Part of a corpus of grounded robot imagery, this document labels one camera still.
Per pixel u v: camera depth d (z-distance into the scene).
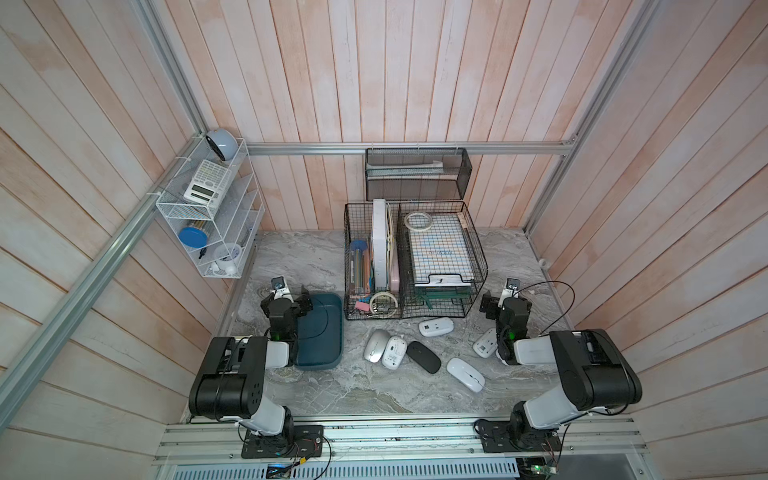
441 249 0.88
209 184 0.77
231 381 0.46
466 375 0.82
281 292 0.79
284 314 0.70
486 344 0.88
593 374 0.46
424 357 0.87
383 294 0.95
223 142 0.80
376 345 0.88
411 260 0.91
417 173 0.88
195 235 0.76
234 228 0.82
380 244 0.85
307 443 0.73
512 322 0.72
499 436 0.73
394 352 0.86
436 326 0.92
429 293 0.84
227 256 0.90
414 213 0.98
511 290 0.79
